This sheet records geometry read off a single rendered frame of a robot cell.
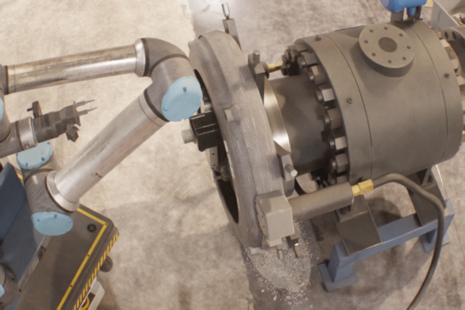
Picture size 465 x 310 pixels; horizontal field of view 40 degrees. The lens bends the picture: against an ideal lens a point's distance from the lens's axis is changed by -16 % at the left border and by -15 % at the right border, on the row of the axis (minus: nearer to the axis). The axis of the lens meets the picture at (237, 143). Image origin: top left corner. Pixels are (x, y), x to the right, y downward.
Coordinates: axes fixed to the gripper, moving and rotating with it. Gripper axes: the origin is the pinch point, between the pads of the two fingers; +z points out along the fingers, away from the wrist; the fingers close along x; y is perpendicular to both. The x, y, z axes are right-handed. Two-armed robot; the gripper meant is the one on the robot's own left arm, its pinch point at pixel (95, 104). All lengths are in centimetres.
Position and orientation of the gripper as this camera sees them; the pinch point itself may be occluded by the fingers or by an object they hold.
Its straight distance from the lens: 194.2
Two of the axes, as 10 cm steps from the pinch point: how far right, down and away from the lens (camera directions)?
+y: 3.0, 7.8, -5.5
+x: -0.3, -5.7, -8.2
